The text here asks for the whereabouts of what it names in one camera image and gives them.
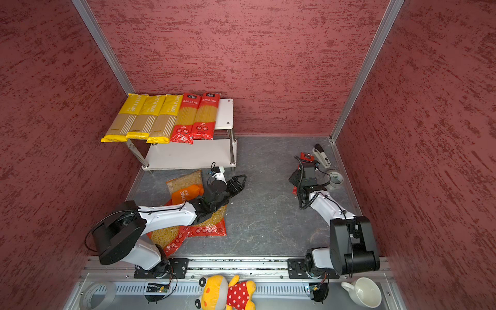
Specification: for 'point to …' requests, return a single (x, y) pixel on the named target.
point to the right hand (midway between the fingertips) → (292, 178)
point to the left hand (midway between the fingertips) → (244, 182)
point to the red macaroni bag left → (170, 238)
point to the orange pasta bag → (186, 187)
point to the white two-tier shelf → (219, 152)
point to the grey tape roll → (336, 177)
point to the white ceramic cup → (365, 292)
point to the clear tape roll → (85, 297)
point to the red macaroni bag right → (214, 225)
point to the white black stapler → (321, 155)
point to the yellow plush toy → (217, 294)
